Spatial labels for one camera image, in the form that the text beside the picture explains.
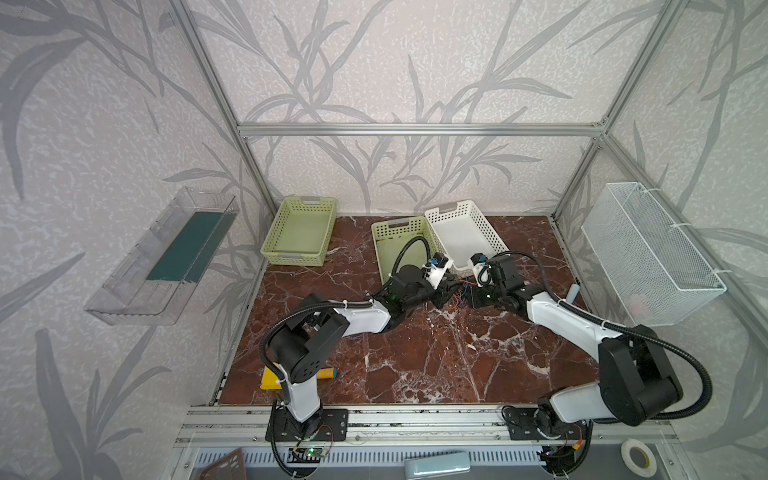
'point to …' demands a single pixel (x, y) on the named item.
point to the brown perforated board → (231, 466)
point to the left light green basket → (302, 232)
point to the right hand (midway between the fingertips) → (464, 283)
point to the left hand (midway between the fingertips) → (462, 274)
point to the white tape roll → (638, 457)
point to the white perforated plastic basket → (459, 231)
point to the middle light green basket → (392, 235)
